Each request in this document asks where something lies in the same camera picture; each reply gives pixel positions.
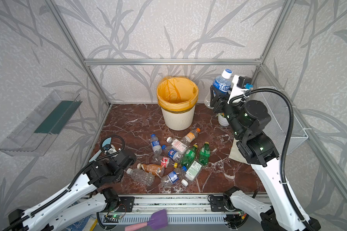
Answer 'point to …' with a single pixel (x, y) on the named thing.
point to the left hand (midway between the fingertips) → (132, 154)
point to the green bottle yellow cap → (189, 156)
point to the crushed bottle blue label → (171, 178)
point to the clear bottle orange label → (191, 136)
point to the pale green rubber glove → (235, 154)
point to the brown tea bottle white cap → (156, 170)
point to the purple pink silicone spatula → (158, 220)
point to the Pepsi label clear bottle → (172, 154)
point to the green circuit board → (116, 216)
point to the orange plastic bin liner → (177, 95)
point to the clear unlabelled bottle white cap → (144, 178)
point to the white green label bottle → (192, 173)
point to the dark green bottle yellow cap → (205, 154)
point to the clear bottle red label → (165, 161)
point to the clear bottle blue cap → (155, 145)
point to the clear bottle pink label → (178, 145)
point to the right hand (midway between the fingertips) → (219, 81)
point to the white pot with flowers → (222, 120)
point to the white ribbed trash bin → (178, 121)
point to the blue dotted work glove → (79, 226)
